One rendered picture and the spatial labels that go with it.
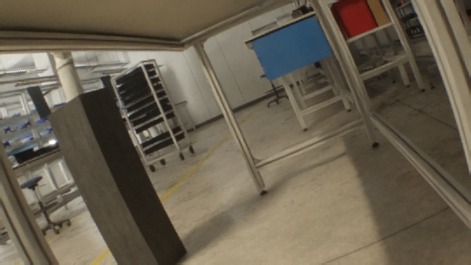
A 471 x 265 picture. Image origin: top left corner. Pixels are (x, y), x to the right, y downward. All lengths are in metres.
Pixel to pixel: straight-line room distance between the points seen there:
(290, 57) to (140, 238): 2.05
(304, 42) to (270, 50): 0.28
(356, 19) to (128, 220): 2.40
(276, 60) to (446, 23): 2.87
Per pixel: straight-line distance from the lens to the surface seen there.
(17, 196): 0.70
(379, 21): 3.43
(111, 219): 1.83
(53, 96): 8.40
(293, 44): 3.33
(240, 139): 2.35
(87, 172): 1.81
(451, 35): 0.52
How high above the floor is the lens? 0.59
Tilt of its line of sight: 4 degrees down
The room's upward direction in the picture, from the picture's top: 24 degrees counter-clockwise
